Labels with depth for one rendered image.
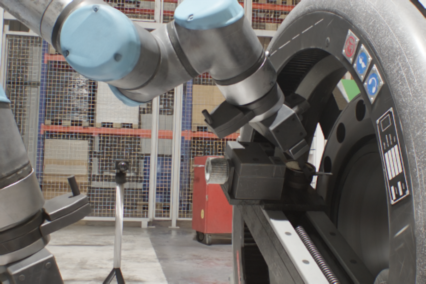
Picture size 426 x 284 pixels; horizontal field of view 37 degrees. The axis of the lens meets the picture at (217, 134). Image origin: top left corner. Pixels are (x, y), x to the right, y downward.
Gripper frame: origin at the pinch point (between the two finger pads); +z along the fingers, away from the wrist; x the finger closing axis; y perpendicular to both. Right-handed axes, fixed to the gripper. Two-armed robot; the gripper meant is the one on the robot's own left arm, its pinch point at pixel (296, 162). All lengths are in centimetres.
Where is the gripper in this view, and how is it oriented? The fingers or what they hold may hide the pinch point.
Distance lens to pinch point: 108.4
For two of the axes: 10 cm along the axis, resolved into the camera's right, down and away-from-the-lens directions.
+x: -3.9, -3.7, 8.4
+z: 4.6, 7.1, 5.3
